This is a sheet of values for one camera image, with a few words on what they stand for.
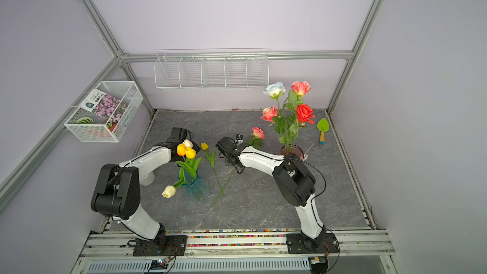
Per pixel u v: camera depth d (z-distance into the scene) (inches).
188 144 26.8
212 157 38.4
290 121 30.4
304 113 25.4
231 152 27.6
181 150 25.8
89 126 28.3
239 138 33.3
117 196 18.3
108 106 29.6
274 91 28.4
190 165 27.7
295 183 20.0
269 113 27.4
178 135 29.7
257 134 41.2
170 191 23.4
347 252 28.5
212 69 39.0
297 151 30.5
